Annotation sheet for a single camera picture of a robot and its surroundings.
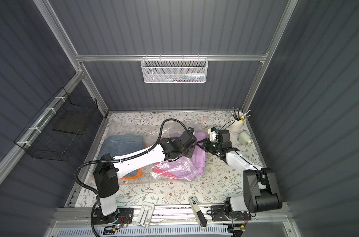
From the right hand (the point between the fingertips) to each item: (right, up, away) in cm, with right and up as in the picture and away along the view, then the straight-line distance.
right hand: (199, 143), depth 86 cm
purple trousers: (-5, -12, -9) cm, 16 cm away
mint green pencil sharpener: (+31, +2, +10) cm, 33 cm away
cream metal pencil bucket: (+30, +13, +16) cm, 36 cm away
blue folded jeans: (-52, -2, +8) cm, 53 cm away
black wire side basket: (-74, +7, -15) cm, 76 cm away
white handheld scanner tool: (-1, -33, -15) cm, 36 cm away
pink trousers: (-23, -12, -7) cm, 27 cm away
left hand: (-4, -3, -7) cm, 8 cm away
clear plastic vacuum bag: (-34, +7, +22) cm, 41 cm away
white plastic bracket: (-28, -34, -14) cm, 46 cm away
